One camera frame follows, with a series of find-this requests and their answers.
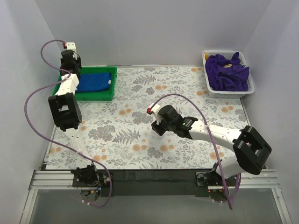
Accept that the blue towel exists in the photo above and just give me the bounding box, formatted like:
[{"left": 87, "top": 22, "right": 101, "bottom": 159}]
[{"left": 76, "top": 72, "right": 112, "bottom": 93}]

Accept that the green plastic tray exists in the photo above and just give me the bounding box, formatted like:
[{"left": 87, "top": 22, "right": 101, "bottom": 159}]
[{"left": 48, "top": 67, "right": 117, "bottom": 105}]

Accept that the aluminium rail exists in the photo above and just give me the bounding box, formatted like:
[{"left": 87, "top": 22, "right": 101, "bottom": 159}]
[{"left": 29, "top": 169, "right": 280, "bottom": 189}]

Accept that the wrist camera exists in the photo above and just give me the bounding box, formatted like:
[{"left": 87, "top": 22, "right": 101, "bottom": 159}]
[
  {"left": 62, "top": 42, "right": 77, "bottom": 53},
  {"left": 147, "top": 103, "right": 162, "bottom": 125}
]

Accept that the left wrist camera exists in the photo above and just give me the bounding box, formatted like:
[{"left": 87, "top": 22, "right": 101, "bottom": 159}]
[{"left": 62, "top": 42, "right": 77, "bottom": 53}]

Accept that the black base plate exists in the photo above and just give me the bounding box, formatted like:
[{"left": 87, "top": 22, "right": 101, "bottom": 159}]
[{"left": 72, "top": 169, "right": 234, "bottom": 199}]

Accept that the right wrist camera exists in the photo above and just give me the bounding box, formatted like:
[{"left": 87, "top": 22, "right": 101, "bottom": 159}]
[{"left": 147, "top": 103, "right": 162, "bottom": 125}]

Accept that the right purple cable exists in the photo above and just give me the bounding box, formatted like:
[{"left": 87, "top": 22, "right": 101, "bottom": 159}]
[{"left": 147, "top": 93, "right": 241, "bottom": 210}]

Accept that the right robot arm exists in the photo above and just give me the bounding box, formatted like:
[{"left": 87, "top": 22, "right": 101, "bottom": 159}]
[{"left": 147, "top": 105, "right": 272, "bottom": 184}]

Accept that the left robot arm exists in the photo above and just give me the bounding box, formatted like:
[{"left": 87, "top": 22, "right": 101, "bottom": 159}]
[{"left": 48, "top": 49, "right": 99, "bottom": 187}]

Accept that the purple towel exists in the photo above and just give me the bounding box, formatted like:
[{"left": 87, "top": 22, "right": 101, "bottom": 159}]
[{"left": 205, "top": 52, "right": 249, "bottom": 91}]

